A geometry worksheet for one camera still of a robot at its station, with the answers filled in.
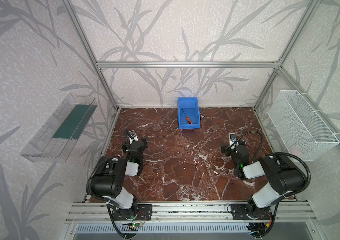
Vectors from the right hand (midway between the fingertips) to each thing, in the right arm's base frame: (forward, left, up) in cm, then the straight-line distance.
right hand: (231, 135), depth 94 cm
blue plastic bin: (+32, +26, -6) cm, 42 cm away
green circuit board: (-46, +54, -6) cm, 71 cm away
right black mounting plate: (-41, +4, -6) cm, 42 cm away
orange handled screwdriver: (+16, +26, -5) cm, 31 cm away
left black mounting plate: (-41, +53, -5) cm, 67 cm away
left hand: (0, +61, +3) cm, 61 cm away
